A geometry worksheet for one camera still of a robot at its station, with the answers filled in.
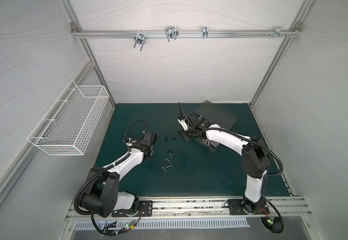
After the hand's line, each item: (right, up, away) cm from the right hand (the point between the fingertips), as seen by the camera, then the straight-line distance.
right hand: (185, 130), depth 91 cm
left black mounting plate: (-21, -38, -18) cm, 47 cm away
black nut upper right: (-7, -6, +8) cm, 13 cm away
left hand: (-25, -7, -1) cm, 26 cm away
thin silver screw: (-13, -22, -5) cm, 26 cm away
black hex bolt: (-10, -12, +2) cm, 16 cm away
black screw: (-13, -7, +9) cm, 17 cm away
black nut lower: (-4, -20, -3) cm, 20 cm away
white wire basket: (-56, +5, -22) cm, 60 cm away
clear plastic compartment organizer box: (+21, +11, +24) cm, 34 cm away
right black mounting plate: (+24, -36, -19) cm, 47 cm away
